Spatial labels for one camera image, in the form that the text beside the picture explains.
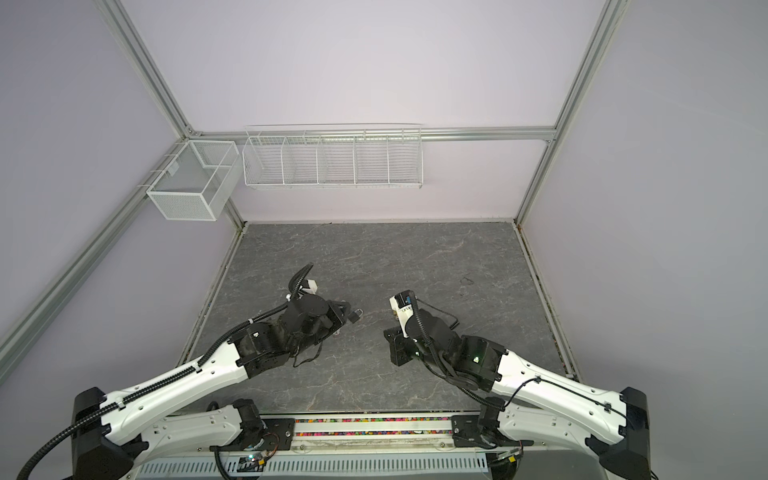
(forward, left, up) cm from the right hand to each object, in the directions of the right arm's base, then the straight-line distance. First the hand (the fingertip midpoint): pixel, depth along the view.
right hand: (385, 336), depth 69 cm
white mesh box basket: (+53, +64, +6) cm, 83 cm away
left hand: (+6, +9, 0) cm, 11 cm away
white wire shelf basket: (+59, +18, +11) cm, 62 cm away
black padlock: (+14, +10, -17) cm, 24 cm away
